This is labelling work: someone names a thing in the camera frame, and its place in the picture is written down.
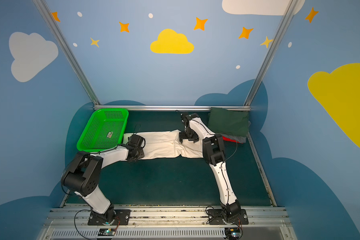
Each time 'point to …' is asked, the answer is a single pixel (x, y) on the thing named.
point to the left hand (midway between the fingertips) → (142, 155)
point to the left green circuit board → (107, 232)
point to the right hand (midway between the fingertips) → (188, 139)
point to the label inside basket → (109, 134)
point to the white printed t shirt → (164, 144)
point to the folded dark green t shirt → (233, 122)
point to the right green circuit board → (233, 233)
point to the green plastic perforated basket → (104, 130)
